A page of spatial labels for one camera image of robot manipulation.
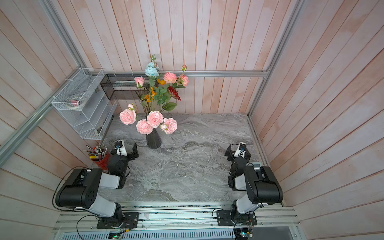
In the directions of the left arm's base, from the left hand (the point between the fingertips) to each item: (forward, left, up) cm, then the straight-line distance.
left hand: (129, 145), depth 91 cm
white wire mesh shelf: (+5, +15, +19) cm, 24 cm away
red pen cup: (-12, +13, -2) cm, 17 cm away
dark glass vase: (+5, -14, -1) cm, 15 cm away
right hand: (0, -68, +1) cm, 68 cm away
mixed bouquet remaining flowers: (+25, -22, +26) cm, 42 cm away
